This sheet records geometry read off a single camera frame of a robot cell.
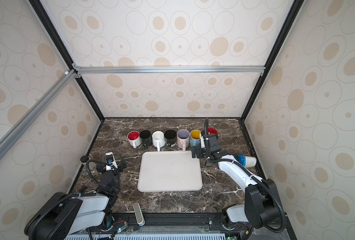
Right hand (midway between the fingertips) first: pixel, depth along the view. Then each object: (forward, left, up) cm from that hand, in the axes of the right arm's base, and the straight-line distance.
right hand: (200, 148), depth 89 cm
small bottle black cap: (-5, +68, -1) cm, 68 cm away
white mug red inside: (+13, +44, -7) cm, 46 cm away
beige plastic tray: (-8, +19, -12) cm, 24 cm away
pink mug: (+12, +10, -4) cm, 16 cm away
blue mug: (+8, +2, -1) cm, 8 cm away
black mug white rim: (+11, +34, -4) cm, 36 cm away
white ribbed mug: (+11, +26, -5) cm, 29 cm away
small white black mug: (+10, +18, -3) cm, 21 cm away
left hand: (-6, +48, +5) cm, 48 cm away
